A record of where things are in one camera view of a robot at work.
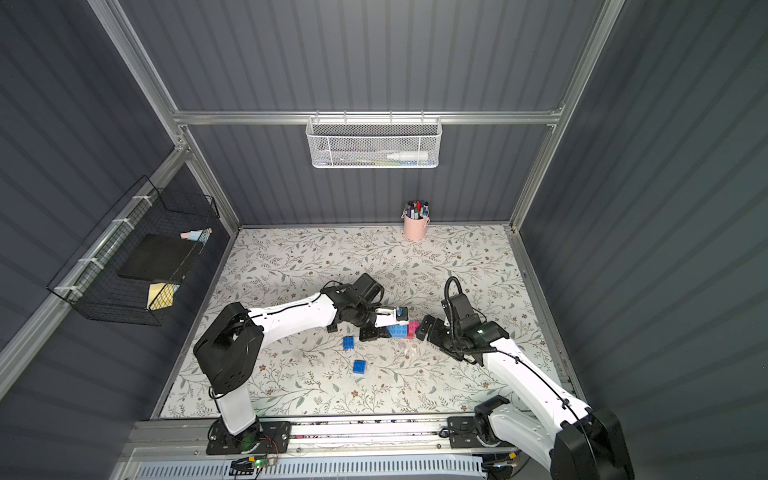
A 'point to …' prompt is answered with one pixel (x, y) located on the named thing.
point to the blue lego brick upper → (348, 342)
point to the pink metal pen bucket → (415, 229)
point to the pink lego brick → (411, 329)
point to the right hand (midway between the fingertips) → (428, 339)
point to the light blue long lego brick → (398, 330)
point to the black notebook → (156, 257)
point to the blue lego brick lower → (359, 366)
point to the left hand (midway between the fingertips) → (391, 331)
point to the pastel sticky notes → (197, 235)
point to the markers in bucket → (416, 210)
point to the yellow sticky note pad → (160, 295)
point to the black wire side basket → (90, 282)
